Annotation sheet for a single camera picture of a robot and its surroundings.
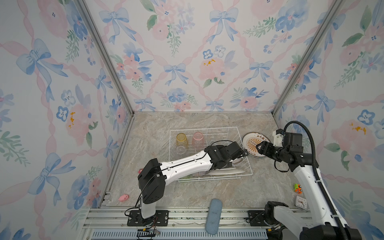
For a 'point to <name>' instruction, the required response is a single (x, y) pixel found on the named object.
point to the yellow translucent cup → (181, 140)
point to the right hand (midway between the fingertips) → (262, 147)
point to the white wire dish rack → (210, 135)
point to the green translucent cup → (189, 177)
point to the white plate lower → (226, 171)
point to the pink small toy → (123, 197)
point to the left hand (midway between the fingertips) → (225, 152)
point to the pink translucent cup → (198, 140)
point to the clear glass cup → (180, 150)
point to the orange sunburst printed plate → (250, 140)
